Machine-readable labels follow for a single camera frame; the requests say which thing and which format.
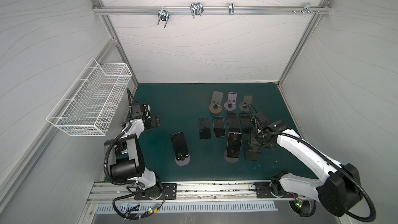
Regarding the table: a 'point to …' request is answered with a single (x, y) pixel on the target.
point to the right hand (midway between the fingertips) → (257, 137)
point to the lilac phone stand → (230, 105)
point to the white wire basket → (88, 104)
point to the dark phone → (204, 129)
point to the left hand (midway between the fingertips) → (153, 119)
